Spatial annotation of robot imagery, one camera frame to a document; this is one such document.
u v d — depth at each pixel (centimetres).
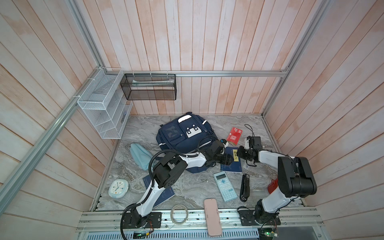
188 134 104
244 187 81
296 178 47
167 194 81
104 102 69
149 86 101
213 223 72
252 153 72
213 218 73
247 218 73
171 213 75
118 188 82
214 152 76
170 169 57
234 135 107
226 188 83
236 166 91
